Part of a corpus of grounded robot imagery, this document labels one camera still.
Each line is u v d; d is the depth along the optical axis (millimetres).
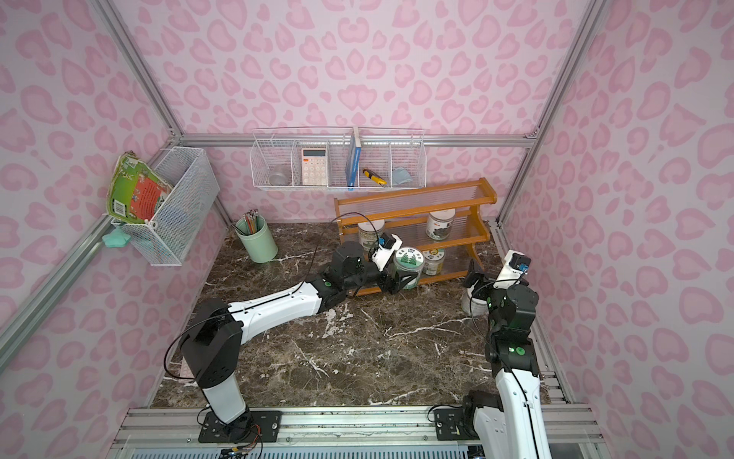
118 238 629
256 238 979
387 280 699
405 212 839
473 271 652
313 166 935
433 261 947
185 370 819
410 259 750
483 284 641
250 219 982
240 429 649
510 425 459
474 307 946
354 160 863
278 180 959
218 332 528
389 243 666
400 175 1003
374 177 952
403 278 708
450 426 723
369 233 859
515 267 597
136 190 728
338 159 1007
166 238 719
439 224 885
